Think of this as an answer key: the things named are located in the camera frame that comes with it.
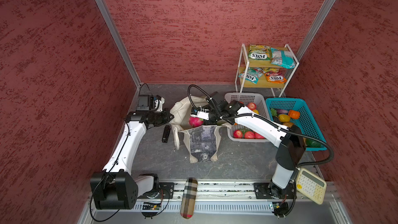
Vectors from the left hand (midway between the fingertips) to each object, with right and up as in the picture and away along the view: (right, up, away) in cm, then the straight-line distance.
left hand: (173, 119), depth 80 cm
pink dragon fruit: (+12, -1, -2) cm, 12 cm away
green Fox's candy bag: (+49, +27, +21) cm, 60 cm away
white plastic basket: (+52, +8, +24) cm, 58 cm away
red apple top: (+49, +6, +23) cm, 55 cm away
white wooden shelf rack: (+59, +33, +27) cm, 73 cm away
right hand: (+16, -1, +2) cm, 16 cm away
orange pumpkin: (+75, +1, +19) cm, 77 cm away
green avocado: (+75, -13, +2) cm, 76 cm away
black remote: (-7, -11, +12) cm, 18 cm away
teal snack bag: (+62, +34, +7) cm, 71 cm away
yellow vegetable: (+68, -2, +17) cm, 70 cm away
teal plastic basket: (+80, -4, +15) cm, 82 cm away
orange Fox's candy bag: (+64, +27, +23) cm, 73 cm away
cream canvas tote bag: (+15, -10, -6) cm, 19 cm away
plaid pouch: (+9, -35, -10) cm, 38 cm away
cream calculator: (+69, -32, -6) cm, 76 cm away
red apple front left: (+36, -10, +10) cm, 39 cm away
